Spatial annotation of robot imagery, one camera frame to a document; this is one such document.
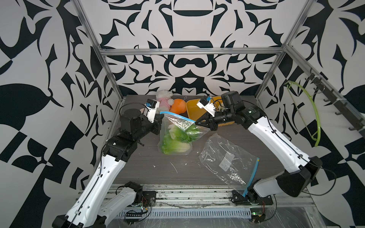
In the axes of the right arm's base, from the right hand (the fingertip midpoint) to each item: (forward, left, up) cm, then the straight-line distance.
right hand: (197, 119), depth 68 cm
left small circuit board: (-36, +33, -34) cm, 60 cm away
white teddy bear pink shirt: (+36, +21, -22) cm, 47 cm away
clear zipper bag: (-2, +8, 0) cm, 8 cm away
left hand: (+2, +18, +3) cm, 18 cm away
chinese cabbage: (-5, +14, -17) cm, 23 cm away
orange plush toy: (+28, +10, -24) cm, 38 cm away
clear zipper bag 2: (-10, -20, -30) cm, 37 cm away
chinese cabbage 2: (-6, +6, -5) cm, 10 cm away
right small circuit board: (-35, -29, -32) cm, 55 cm away
